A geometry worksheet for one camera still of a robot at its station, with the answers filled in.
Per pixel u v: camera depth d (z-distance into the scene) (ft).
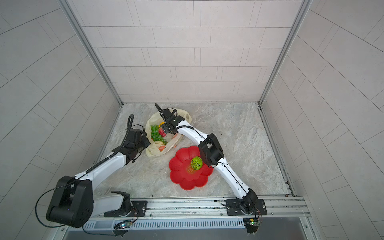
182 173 2.71
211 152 2.04
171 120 2.51
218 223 2.23
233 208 2.33
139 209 2.33
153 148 2.69
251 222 2.24
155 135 3.08
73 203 1.30
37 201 1.25
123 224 2.14
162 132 3.16
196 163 2.64
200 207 2.38
